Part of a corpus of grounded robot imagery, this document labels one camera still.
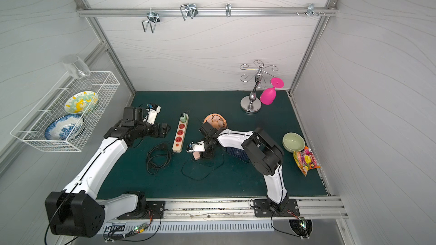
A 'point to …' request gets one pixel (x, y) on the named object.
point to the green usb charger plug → (183, 119)
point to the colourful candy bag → (305, 160)
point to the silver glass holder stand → (252, 104)
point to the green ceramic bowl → (293, 142)
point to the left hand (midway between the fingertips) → (161, 125)
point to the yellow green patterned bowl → (81, 102)
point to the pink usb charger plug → (196, 155)
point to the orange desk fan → (216, 121)
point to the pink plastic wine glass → (268, 94)
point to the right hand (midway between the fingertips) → (201, 149)
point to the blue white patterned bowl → (64, 127)
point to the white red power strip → (180, 135)
